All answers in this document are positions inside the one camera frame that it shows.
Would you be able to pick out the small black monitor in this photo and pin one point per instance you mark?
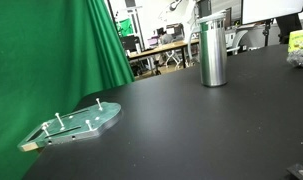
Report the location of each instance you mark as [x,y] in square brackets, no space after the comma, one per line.
[128,42]

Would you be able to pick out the metallic flask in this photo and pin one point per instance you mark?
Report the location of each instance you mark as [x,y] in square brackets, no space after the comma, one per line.
[212,53]

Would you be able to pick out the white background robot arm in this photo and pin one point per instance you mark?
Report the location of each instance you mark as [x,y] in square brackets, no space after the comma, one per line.
[191,26]

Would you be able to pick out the green backdrop curtain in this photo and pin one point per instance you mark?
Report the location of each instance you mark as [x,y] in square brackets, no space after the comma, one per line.
[51,56]

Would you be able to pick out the seated person dark hair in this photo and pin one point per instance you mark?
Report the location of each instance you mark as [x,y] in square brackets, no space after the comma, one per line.
[166,38]

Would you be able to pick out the metal mounting plate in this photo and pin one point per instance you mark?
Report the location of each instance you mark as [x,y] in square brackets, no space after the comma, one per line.
[76,125]

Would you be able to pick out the black backdrop stand pole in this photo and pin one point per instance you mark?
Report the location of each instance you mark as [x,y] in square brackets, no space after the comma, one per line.
[113,16]

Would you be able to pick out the wooden desk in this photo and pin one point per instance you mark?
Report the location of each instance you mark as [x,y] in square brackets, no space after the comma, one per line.
[161,49]

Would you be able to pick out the small green screen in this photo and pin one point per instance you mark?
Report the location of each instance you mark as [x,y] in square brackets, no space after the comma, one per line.
[126,27]

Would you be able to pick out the laptop with pink screen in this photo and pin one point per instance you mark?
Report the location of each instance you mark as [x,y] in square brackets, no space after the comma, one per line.
[152,42]

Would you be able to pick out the black chair backrest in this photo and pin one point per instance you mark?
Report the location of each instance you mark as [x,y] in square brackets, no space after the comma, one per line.
[288,28]

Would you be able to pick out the silver bolt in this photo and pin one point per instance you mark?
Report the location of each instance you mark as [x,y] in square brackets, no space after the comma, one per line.
[45,128]
[59,119]
[89,124]
[99,104]

